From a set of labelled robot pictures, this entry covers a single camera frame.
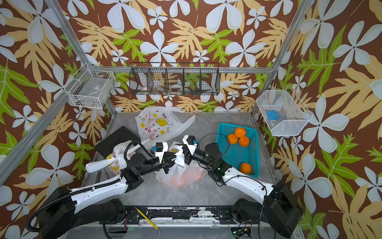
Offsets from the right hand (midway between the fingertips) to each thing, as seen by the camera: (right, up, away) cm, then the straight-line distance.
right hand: (176, 145), depth 71 cm
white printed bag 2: (-17, +11, +41) cm, 45 cm away
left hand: (+3, -4, -3) cm, 6 cm away
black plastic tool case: (-48, -5, +23) cm, 53 cm away
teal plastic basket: (+41, -4, +31) cm, 51 cm away
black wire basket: (-4, +41, +27) cm, 49 cm away
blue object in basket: (+55, +16, +14) cm, 58 cm away
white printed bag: (+2, -17, +6) cm, 18 cm away
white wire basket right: (+60, +17, +12) cm, 63 cm away
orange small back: (+36, +1, +29) cm, 46 cm away
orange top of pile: (+39, +6, +25) cm, 47 cm away
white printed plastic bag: (-31, -9, +6) cm, 33 cm away
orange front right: (+39, -15, +14) cm, 44 cm away
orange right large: (+43, -1, +26) cm, 50 cm away
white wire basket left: (-54, +32, +17) cm, 65 cm away
